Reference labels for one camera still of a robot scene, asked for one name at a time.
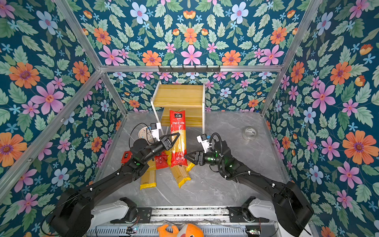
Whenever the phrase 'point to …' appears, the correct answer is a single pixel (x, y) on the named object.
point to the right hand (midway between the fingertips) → (187, 155)
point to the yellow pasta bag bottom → (148, 179)
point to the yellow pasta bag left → (181, 173)
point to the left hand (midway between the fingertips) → (180, 132)
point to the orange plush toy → (189, 230)
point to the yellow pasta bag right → (191, 166)
